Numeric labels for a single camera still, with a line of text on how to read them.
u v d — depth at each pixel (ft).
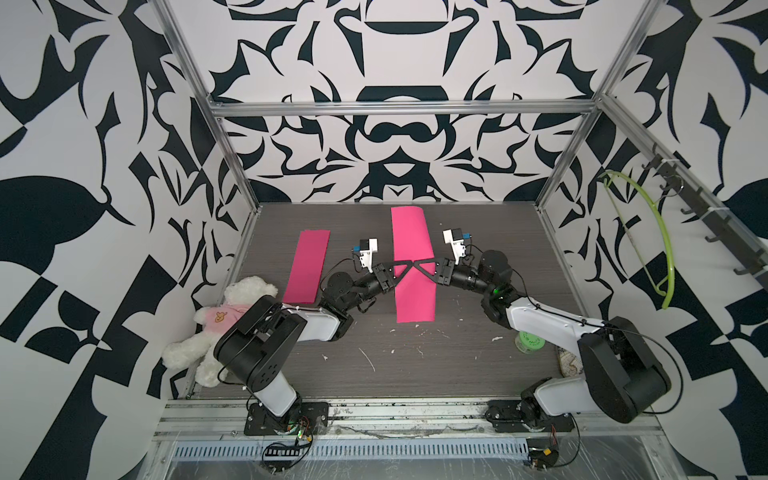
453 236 2.43
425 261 2.44
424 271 2.48
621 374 1.41
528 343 2.65
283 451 2.39
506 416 2.44
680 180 2.10
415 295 2.44
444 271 2.32
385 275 2.33
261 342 1.54
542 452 2.31
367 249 2.48
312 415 2.44
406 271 2.48
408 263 2.49
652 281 2.36
